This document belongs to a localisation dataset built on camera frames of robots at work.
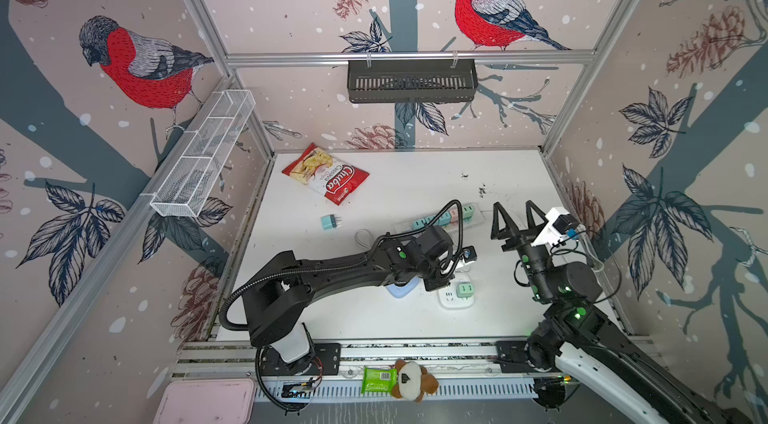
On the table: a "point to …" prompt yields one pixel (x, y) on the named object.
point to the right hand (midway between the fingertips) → (508, 207)
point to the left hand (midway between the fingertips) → (452, 272)
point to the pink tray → (206, 401)
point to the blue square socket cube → (401, 291)
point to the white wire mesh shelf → (191, 183)
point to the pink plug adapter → (454, 215)
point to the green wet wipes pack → (379, 380)
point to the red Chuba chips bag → (325, 175)
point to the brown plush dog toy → (413, 381)
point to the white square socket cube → (448, 297)
